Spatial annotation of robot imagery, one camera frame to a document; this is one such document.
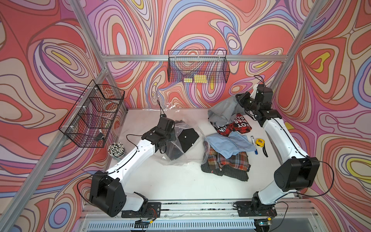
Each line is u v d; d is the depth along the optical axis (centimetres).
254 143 98
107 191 40
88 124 74
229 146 87
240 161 83
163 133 60
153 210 73
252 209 72
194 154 96
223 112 80
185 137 99
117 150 75
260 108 61
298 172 43
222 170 86
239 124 104
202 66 95
